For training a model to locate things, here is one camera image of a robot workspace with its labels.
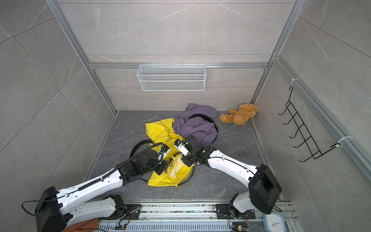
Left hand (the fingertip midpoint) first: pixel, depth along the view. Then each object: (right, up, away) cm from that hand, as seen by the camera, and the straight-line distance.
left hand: (168, 157), depth 78 cm
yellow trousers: (-8, +12, +23) cm, 27 cm away
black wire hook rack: (+66, +21, -6) cm, 70 cm away
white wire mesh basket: (-1, +52, +22) cm, 56 cm away
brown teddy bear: (+48, +24, +21) cm, 58 cm away
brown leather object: (-34, -26, -17) cm, 46 cm away
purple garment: (+18, +20, +30) cm, 40 cm away
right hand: (+10, 0, +5) cm, 11 cm away
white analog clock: (+53, -29, -9) cm, 61 cm away
